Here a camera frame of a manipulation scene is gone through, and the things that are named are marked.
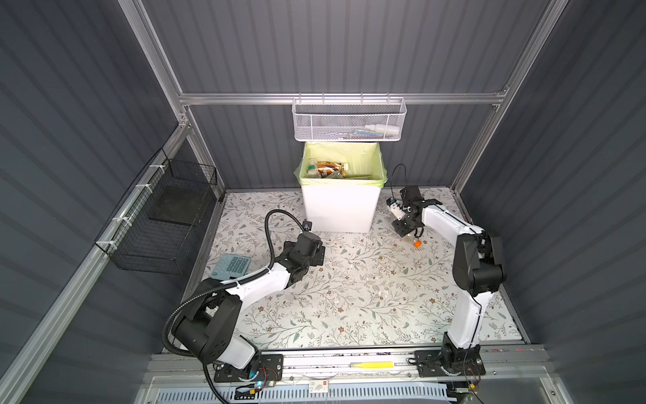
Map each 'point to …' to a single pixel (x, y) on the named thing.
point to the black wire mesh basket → (156, 228)
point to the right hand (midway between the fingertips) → (407, 226)
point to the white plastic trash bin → (340, 208)
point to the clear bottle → (313, 171)
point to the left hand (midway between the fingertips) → (308, 246)
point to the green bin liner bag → (364, 159)
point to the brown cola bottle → (325, 168)
